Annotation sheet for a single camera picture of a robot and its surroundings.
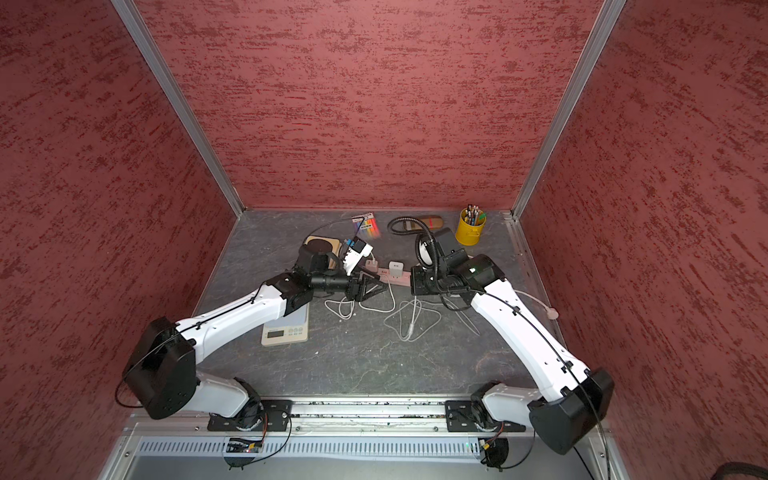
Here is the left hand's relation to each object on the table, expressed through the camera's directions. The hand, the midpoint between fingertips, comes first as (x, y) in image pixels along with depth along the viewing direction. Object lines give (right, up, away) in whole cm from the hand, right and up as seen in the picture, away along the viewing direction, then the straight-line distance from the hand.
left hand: (380, 288), depth 76 cm
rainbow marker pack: (-6, +18, +38) cm, 43 cm away
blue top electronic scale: (-27, -14, +11) cm, 33 cm away
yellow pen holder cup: (+31, +20, +24) cm, 43 cm away
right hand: (+9, 0, -1) cm, 9 cm away
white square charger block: (+4, +3, +19) cm, 19 cm away
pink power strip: (+6, -2, +22) cm, 23 cm away
